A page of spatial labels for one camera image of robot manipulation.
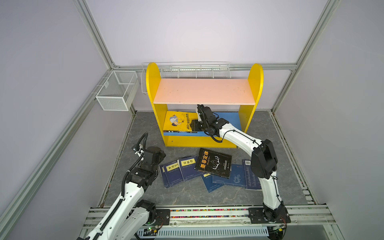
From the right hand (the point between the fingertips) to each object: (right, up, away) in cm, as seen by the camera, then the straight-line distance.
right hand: (193, 125), depth 91 cm
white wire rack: (-3, +35, +3) cm, 36 cm away
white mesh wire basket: (-52, +23, +11) cm, 57 cm away
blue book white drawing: (+26, -30, -6) cm, 40 cm away
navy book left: (-11, -27, -6) cm, 30 cm away
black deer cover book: (+13, -23, -2) cm, 26 cm away
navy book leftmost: (-16, -30, -6) cm, 35 cm away
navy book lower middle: (+8, -31, -5) cm, 33 cm away
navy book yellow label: (-3, -24, -4) cm, 24 cm away
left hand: (-20, -16, -11) cm, 28 cm away
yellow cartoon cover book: (-9, +2, +1) cm, 9 cm away
